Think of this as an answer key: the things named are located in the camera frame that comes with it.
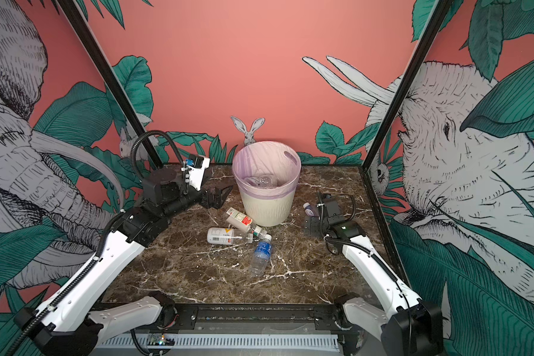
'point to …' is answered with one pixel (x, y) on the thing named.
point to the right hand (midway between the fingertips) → (316, 219)
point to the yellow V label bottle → (225, 236)
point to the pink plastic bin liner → (266, 170)
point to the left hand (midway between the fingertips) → (220, 178)
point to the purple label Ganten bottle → (308, 209)
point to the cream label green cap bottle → (262, 181)
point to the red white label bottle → (245, 223)
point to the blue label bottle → (262, 254)
